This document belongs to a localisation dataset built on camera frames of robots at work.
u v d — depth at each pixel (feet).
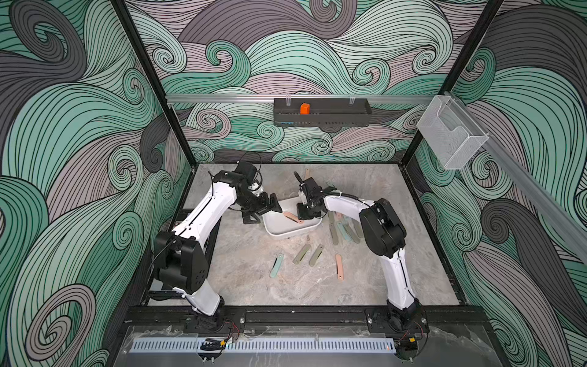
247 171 2.21
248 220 2.49
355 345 2.29
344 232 3.12
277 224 3.12
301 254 2.88
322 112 3.12
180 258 1.44
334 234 3.11
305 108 2.97
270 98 3.12
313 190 2.67
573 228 1.66
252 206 2.29
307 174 3.81
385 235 1.81
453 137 2.48
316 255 2.88
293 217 3.19
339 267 2.80
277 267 2.80
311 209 2.83
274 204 2.39
